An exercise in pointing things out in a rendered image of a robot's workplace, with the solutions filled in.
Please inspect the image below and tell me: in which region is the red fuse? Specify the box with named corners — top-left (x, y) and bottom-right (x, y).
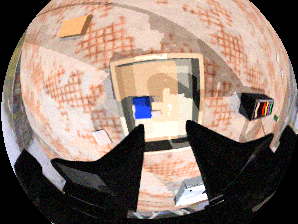
top-left (257, 101), bottom-right (266, 116)

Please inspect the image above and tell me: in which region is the beige rectangular tray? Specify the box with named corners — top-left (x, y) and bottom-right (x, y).
top-left (109, 52), bottom-right (205, 155)

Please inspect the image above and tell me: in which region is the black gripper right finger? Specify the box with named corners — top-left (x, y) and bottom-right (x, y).
top-left (185, 120), bottom-right (274, 201)

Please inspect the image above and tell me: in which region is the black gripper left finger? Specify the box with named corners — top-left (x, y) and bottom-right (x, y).
top-left (51, 123), bottom-right (145, 213)

